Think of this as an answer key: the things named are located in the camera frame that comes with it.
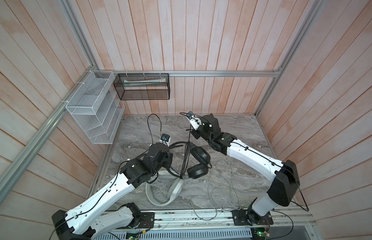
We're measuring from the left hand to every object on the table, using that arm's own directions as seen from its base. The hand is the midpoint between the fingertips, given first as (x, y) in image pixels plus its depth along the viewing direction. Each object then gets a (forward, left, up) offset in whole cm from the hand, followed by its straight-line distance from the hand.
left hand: (168, 155), depth 72 cm
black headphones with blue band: (-6, -15, +6) cm, 17 cm away
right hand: (+18, -13, +6) cm, 23 cm away
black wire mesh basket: (+53, +22, +3) cm, 58 cm away
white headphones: (-13, -3, -14) cm, 19 cm away
